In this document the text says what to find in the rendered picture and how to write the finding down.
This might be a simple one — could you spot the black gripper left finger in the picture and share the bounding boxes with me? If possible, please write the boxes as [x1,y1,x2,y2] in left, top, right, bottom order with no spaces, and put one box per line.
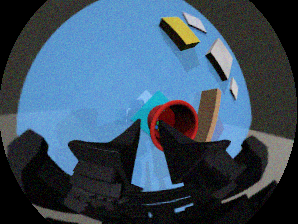
[68,120,141,188]

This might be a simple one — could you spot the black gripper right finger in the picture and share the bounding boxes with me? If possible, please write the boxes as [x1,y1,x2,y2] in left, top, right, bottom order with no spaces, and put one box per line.
[158,120,231,185]

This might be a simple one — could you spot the yellow flat block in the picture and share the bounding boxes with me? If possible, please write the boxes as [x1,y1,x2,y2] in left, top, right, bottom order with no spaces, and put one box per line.
[158,16,200,51]

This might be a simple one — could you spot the red cup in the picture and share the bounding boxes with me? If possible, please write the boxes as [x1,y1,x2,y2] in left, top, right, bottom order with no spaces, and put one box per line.
[146,100,198,152]

